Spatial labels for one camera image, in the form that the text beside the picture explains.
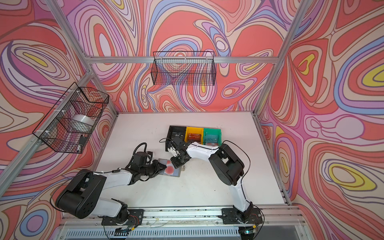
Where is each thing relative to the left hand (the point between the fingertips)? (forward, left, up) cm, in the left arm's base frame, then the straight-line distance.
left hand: (168, 166), depth 88 cm
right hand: (+1, -5, -3) cm, 6 cm away
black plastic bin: (+29, -2, -3) cm, 29 cm away
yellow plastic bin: (+24, -16, -1) cm, 29 cm away
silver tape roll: (+8, +37, +31) cm, 49 cm away
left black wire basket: (+9, +48, +27) cm, 56 cm away
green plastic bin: (+21, -29, 0) cm, 35 cm away
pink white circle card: (-1, -1, -1) cm, 2 cm away
